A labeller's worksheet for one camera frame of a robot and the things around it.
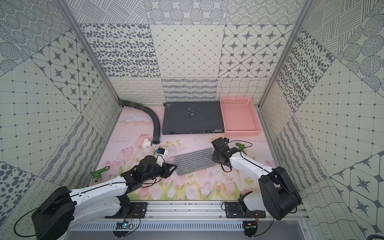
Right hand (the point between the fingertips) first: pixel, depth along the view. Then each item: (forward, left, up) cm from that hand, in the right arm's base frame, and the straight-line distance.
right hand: (218, 158), depth 89 cm
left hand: (-5, +26, +7) cm, 27 cm away
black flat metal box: (+31, +17, +2) cm, 36 cm away
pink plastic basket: (+36, -19, -3) cm, 41 cm away
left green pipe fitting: (-11, +71, 0) cm, 72 cm away
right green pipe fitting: (+10, -16, -3) cm, 19 cm away
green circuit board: (-34, +48, -3) cm, 58 cm away
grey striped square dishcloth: (-1, +15, -2) cm, 15 cm away
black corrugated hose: (+30, +45, 0) cm, 54 cm away
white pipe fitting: (+10, +46, +1) cm, 47 cm away
